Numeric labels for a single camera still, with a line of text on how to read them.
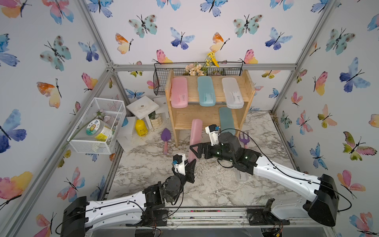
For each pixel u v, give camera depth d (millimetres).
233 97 660
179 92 680
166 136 1052
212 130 636
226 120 870
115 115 816
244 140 1050
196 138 679
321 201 385
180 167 615
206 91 695
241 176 866
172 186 521
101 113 758
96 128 624
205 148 623
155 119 1046
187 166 687
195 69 811
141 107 926
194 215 755
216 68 932
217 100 681
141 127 966
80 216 436
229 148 542
